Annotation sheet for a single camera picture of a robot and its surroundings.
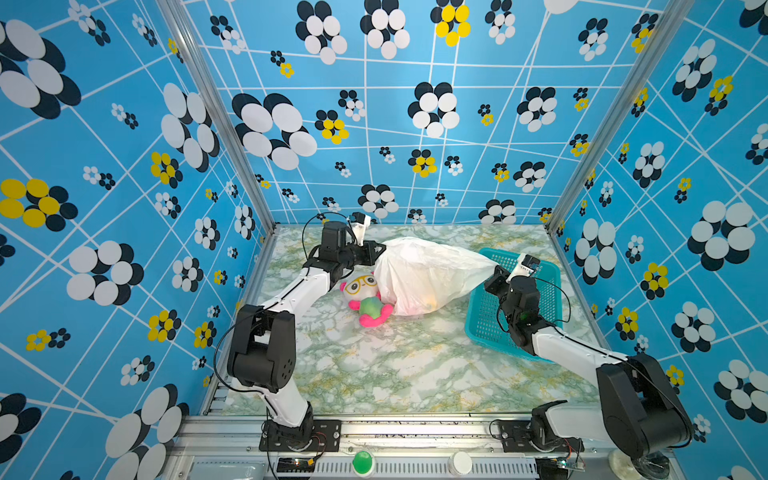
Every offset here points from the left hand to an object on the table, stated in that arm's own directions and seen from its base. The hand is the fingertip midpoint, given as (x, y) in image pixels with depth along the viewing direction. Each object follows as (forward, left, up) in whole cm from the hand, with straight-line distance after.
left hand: (386, 245), depth 87 cm
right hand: (-5, -33, -4) cm, 34 cm away
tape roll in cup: (-52, -56, -9) cm, 77 cm away
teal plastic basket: (-15, -31, -21) cm, 40 cm away
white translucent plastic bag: (-6, -10, -7) cm, 13 cm away
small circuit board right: (-51, -43, -19) cm, 69 cm away
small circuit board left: (-51, +21, -23) cm, 60 cm away
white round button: (-51, -17, -13) cm, 56 cm away
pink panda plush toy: (-6, +8, -13) cm, 17 cm away
